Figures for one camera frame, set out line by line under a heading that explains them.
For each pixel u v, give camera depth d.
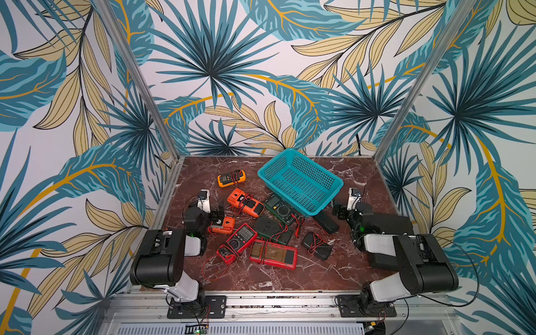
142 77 0.86
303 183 1.09
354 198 0.80
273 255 0.82
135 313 0.73
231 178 1.04
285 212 0.95
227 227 0.89
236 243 0.83
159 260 0.45
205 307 0.72
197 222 0.68
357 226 0.72
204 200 0.78
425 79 0.86
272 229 0.88
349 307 0.73
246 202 0.95
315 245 0.84
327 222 0.92
